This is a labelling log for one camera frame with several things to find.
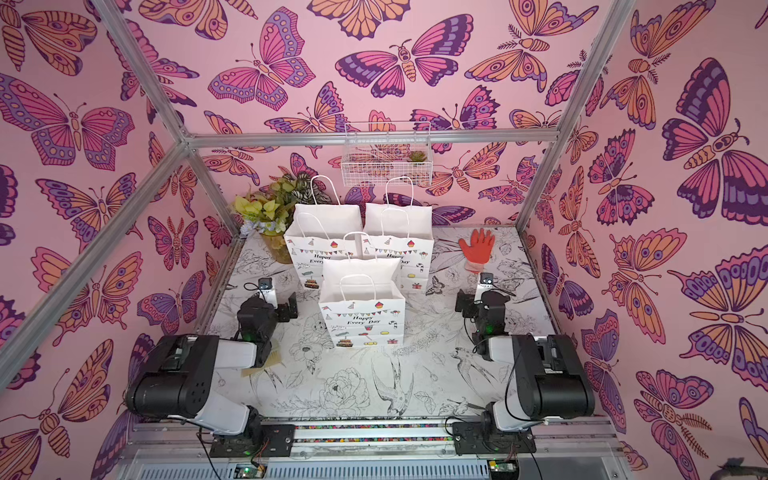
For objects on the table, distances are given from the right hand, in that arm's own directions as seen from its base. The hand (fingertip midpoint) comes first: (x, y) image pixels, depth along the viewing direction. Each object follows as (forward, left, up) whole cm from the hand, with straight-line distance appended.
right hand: (479, 290), depth 94 cm
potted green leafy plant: (+16, +66, +18) cm, 70 cm away
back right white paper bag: (+15, +25, +12) cm, 32 cm away
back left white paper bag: (+16, +51, +10) cm, 54 cm away
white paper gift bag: (-16, +34, +18) cm, 42 cm away
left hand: (-1, +62, 0) cm, 62 cm away
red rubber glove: (+22, -5, -8) cm, 24 cm away
